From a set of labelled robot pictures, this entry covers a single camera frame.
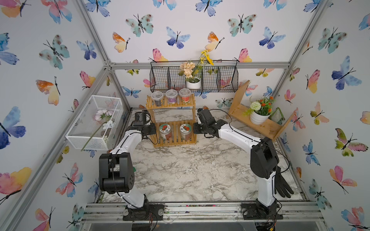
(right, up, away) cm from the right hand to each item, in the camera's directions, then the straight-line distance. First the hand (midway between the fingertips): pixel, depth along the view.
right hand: (195, 125), depth 91 cm
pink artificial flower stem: (-48, +5, -17) cm, 51 cm away
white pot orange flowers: (+42, +9, +2) cm, 43 cm away
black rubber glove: (+48, -33, -10) cm, 59 cm away
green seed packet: (+64, +7, +19) cm, 67 cm away
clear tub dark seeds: (-21, +17, -10) cm, 29 cm away
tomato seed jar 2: (-6, -4, +2) cm, 7 cm away
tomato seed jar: (-19, -5, +2) cm, 20 cm away
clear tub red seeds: (-6, +18, -9) cm, 21 cm away
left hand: (-26, 0, +2) cm, 27 cm away
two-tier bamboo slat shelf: (-13, -9, +9) cm, 18 cm away
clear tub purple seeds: (-13, +18, -10) cm, 24 cm away
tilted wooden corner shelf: (+52, -2, +8) cm, 53 cm away
